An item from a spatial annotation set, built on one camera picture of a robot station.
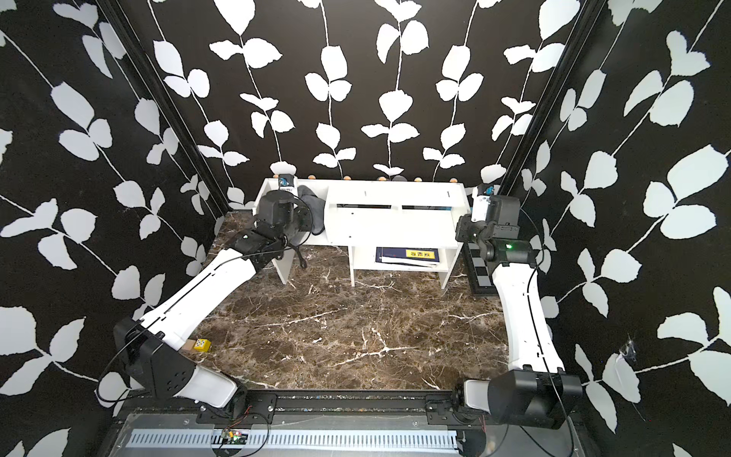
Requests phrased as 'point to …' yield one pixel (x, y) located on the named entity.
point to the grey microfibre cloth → (317, 208)
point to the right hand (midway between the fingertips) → (458, 212)
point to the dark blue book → (424, 257)
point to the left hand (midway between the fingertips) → (306, 200)
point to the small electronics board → (231, 437)
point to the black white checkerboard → (479, 270)
